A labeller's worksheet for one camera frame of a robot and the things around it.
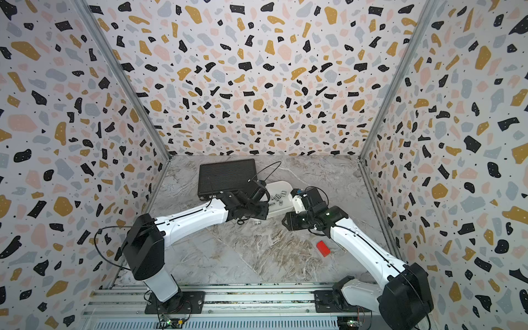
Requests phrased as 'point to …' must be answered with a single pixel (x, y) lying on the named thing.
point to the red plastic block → (323, 248)
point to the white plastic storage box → (283, 189)
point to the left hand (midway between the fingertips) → (269, 209)
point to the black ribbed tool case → (217, 177)
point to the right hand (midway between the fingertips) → (286, 221)
